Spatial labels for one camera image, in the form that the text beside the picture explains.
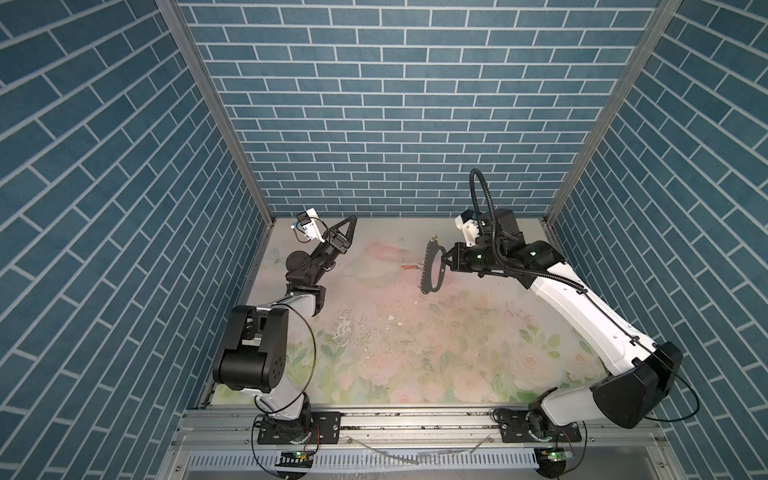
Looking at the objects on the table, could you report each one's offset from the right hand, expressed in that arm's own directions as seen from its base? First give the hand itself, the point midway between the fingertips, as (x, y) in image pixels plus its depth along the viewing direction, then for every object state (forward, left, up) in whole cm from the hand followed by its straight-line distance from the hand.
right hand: (438, 255), depth 75 cm
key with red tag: (+2, +5, -8) cm, 9 cm away
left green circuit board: (-42, +32, -30) cm, 61 cm away
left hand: (+6, +21, +4) cm, 22 cm away
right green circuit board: (-37, -30, -30) cm, 56 cm away
